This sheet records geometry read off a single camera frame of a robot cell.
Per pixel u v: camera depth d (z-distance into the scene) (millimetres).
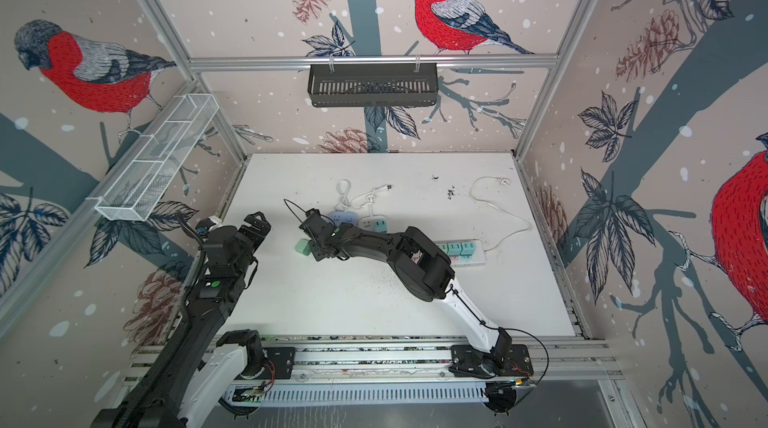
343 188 1109
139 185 724
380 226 925
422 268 559
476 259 892
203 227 692
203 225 692
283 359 734
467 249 871
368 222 978
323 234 742
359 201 1067
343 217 983
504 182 1102
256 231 739
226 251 602
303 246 930
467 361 728
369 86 1065
